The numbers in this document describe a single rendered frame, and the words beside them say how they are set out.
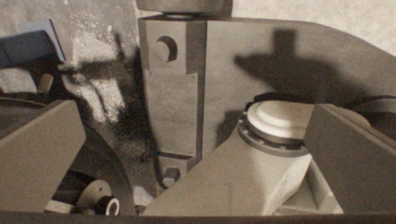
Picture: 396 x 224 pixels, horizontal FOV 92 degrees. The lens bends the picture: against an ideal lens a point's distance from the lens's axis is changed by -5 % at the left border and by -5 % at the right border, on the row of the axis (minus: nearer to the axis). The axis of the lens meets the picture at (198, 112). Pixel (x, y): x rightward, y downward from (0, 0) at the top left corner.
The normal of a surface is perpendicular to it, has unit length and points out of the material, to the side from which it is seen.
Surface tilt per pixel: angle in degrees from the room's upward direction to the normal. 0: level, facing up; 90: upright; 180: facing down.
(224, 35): 0
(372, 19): 0
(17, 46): 90
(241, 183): 90
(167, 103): 0
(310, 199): 90
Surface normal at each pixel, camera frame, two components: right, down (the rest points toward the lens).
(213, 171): 0.03, -0.87
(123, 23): -0.18, 0.48
